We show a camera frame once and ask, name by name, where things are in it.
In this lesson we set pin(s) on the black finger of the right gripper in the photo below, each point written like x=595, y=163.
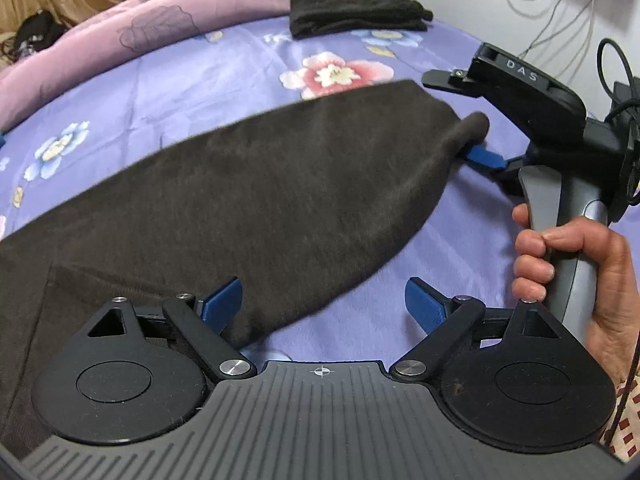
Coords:
x=456, y=82

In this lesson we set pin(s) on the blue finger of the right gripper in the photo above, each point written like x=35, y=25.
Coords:
x=483, y=160

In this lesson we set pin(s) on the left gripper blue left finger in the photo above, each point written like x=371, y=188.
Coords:
x=134, y=373

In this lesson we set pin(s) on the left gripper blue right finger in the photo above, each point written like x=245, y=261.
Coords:
x=513, y=378

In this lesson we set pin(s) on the dark brown pants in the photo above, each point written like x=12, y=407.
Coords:
x=302, y=204

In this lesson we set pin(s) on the person's right hand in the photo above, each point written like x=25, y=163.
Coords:
x=614, y=327

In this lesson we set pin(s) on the purple floral bedsheet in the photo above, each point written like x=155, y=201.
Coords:
x=202, y=83

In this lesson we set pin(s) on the folded black garment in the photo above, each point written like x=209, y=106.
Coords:
x=312, y=18

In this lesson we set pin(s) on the pink quilted blanket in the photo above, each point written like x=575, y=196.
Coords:
x=112, y=38

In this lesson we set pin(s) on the black bag by bed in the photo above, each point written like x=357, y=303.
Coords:
x=38, y=32

